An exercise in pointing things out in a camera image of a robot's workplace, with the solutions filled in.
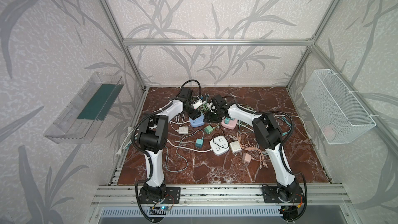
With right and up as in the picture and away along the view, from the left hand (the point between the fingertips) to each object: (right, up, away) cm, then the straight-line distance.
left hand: (198, 106), depth 100 cm
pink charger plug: (+28, -27, -15) cm, 42 cm away
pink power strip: (+21, -12, -4) cm, 25 cm away
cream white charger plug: (-9, -15, -6) cm, 18 cm away
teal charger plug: (+1, -21, -11) cm, 24 cm away
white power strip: (+13, -21, -13) cm, 28 cm away
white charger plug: (+22, -22, -13) cm, 34 cm away
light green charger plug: (+7, -14, -4) cm, 16 cm away
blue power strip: (0, -10, -2) cm, 10 cm away
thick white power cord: (-4, -24, -11) cm, 27 cm away
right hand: (+5, -6, 0) cm, 8 cm away
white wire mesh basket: (+61, -2, -37) cm, 71 cm away
